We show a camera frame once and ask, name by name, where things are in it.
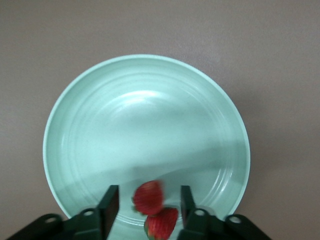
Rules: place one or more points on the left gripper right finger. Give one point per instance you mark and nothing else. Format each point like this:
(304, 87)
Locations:
(200, 225)

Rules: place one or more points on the pale green round plate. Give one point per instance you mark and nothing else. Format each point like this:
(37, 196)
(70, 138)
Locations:
(150, 125)

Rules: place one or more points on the red strawberry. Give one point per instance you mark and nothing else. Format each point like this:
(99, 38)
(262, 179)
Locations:
(148, 198)
(161, 223)

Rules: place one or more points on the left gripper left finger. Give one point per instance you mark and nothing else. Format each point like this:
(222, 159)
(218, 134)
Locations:
(90, 225)

